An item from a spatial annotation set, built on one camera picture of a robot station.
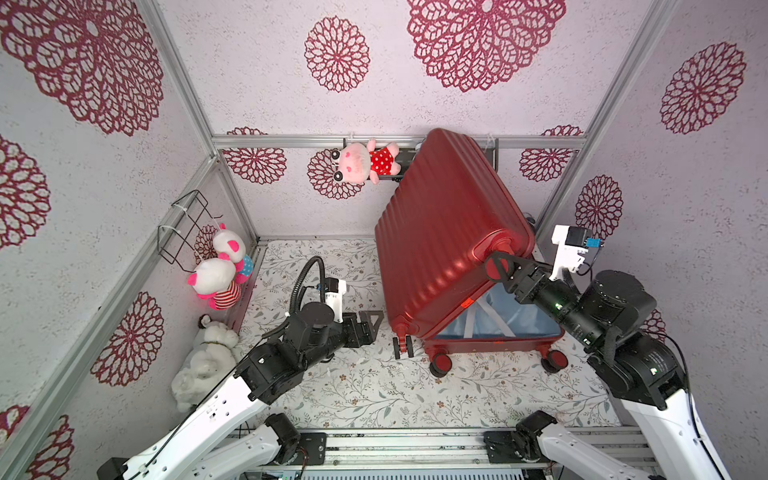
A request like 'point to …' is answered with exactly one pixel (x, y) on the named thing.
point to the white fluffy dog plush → (209, 360)
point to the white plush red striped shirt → (213, 280)
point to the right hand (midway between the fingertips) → (496, 255)
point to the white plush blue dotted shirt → (232, 247)
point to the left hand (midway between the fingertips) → (370, 318)
